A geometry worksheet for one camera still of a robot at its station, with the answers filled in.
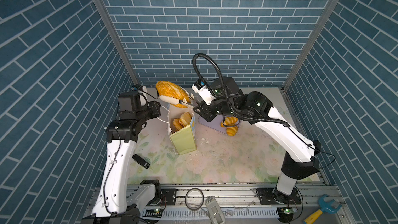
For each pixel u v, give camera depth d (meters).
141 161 0.83
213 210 0.68
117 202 0.37
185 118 0.81
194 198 0.75
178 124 0.83
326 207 0.69
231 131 0.93
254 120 0.40
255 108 0.39
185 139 0.71
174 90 0.64
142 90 0.61
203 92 0.52
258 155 0.88
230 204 0.74
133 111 0.48
